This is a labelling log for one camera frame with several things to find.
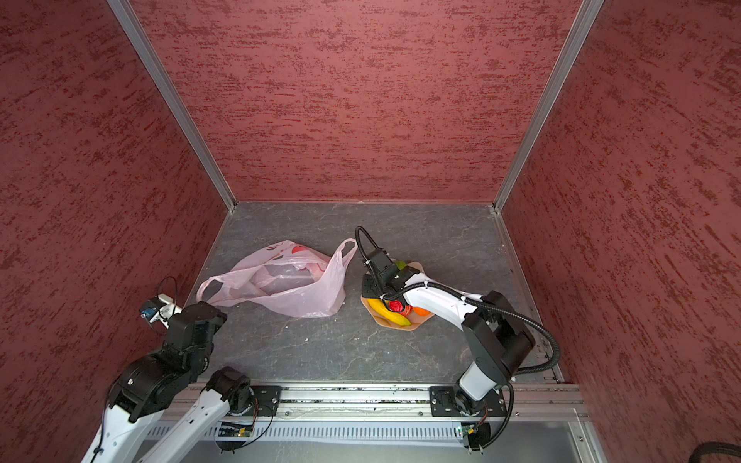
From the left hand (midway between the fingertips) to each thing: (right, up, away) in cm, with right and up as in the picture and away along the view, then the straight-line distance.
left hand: (213, 309), depth 69 cm
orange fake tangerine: (+53, -5, +15) cm, 56 cm away
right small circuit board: (+64, -32, +3) cm, 71 cm away
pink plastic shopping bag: (+9, +4, +29) cm, 30 cm away
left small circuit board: (+4, -32, +3) cm, 32 cm away
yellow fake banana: (+41, -4, +15) cm, 44 cm away
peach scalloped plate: (+52, -8, +15) cm, 55 cm away
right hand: (+37, -1, +18) cm, 41 cm away
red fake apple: (+46, -4, +16) cm, 49 cm away
